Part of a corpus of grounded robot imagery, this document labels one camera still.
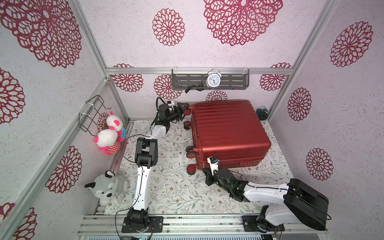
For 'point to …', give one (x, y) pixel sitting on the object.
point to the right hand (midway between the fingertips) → (201, 169)
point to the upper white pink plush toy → (115, 123)
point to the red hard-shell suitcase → (231, 131)
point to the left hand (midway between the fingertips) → (189, 106)
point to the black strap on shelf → (200, 87)
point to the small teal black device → (262, 113)
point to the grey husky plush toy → (110, 188)
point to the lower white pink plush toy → (107, 139)
